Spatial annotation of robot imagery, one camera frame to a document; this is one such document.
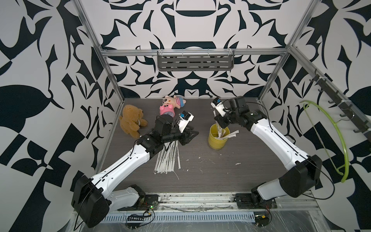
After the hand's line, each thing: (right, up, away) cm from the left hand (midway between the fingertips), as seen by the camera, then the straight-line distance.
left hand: (194, 126), depth 72 cm
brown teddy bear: (-36, +2, +15) cm, 39 cm away
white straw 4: (-16, -22, +15) cm, 31 cm away
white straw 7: (-12, -21, +17) cm, 29 cm away
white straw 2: (-19, -22, +15) cm, 33 cm away
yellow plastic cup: (+14, -12, +16) cm, 24 cm away
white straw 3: (-17, -21, +15) cm, 31 cm away
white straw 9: (-8, -23, +15) cm, 29 cm away
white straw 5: (-14, -21, +16) cm, 30 cm away
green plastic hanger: (+58, -14, -15) cm, 62 cm away
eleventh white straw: (+13, -3, +1) cm, 13 cm away
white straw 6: (-13, -21, +16) cm, 30 cm away
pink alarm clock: (-18, +9, +30) cm, 36 cm away
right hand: (+13, +6, +9) cm, 16 cm away
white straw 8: (-11, -20, +17) cm, 29 cm away
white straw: (-21, -20, +17) cm, 33 cm away
